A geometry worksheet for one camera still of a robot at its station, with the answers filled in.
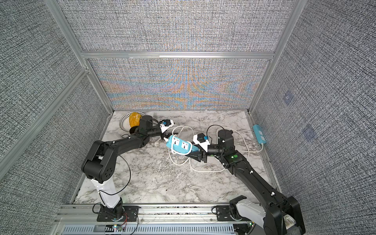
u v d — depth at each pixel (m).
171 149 0.63
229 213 0.73
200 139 0.59
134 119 1.06
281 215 0.38
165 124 0.76
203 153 0.63
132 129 0.98
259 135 1.04
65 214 0.75
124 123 1.10
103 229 0.72
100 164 0.50
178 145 0.65
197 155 0.64
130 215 0.73
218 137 0.61
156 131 0.80
